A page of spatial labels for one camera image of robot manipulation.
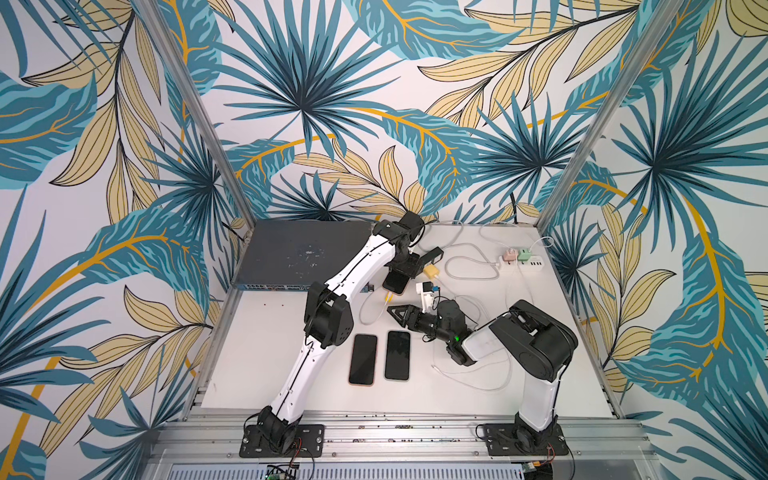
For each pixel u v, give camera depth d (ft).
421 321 2.66
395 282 2.96
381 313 2.88
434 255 3.50
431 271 3.42
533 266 3.49
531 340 1.66
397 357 3.20
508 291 3.32
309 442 2.42
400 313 2.91
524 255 3.39
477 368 2.81
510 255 3.37
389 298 3.28
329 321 1.95
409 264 2.75
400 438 2.46
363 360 2.82
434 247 3.58
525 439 2.13
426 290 2.80
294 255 3.41
